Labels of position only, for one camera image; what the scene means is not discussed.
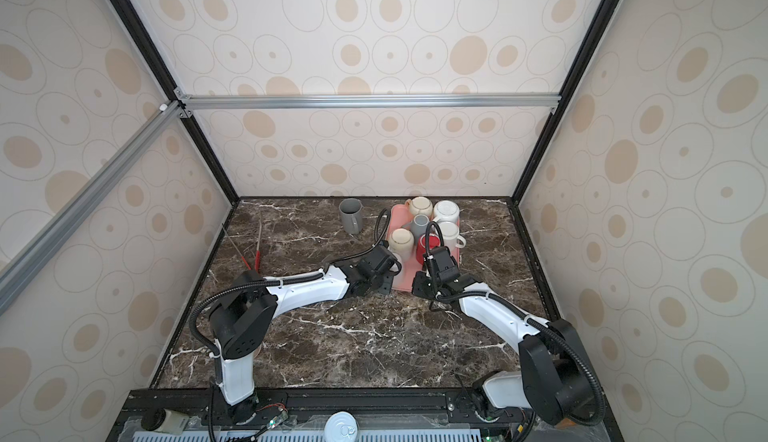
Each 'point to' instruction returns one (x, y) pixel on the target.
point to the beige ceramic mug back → (420, 205)
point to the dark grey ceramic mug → (351, 215)
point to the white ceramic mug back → (446, 211)
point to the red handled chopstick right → (257, 257)
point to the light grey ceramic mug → (419, 225)
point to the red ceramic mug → (421, 246)
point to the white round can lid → (341, 426)
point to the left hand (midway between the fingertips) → (396, 275)
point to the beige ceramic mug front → (401, 242)
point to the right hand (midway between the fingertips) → (417, 284)
